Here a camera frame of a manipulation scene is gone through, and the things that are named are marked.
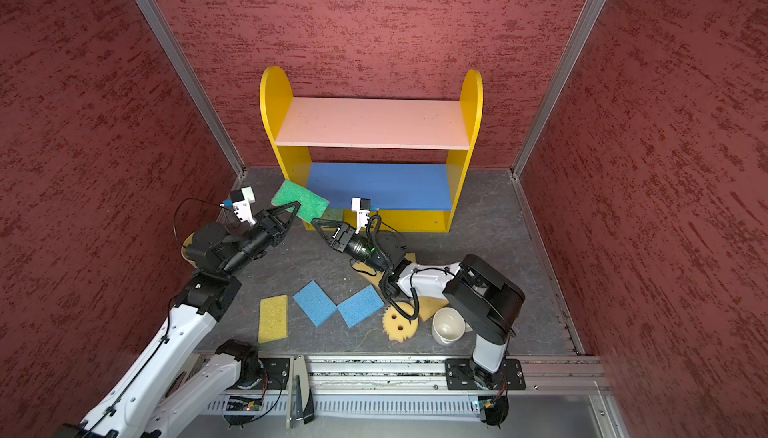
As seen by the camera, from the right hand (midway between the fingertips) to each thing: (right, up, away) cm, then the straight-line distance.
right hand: (310, 230), depth 69 cm
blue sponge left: (-3, -23, +16) cm, 29 cm away
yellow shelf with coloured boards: (+24, +23, +55) cm, 64 cm away
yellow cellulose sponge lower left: (-14, -27, +13) cm, 33 cm away
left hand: (-1, +5, -1) cm, 5 cm away
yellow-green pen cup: (-39, -6, +12) cm, 41 cm away
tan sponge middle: (+15, -12, +3) cm, 19 cm away
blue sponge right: (+10, -24, +16) cm, 31 cm away
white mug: (+35, -28, +12) cm, 47 cm away
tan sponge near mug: (+30, -24, +16) cm, 42 cm away
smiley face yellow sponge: (+21, -27, +10) cm, 36 cm away
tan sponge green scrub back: (+1, +6, -1) cm, 7 cm away
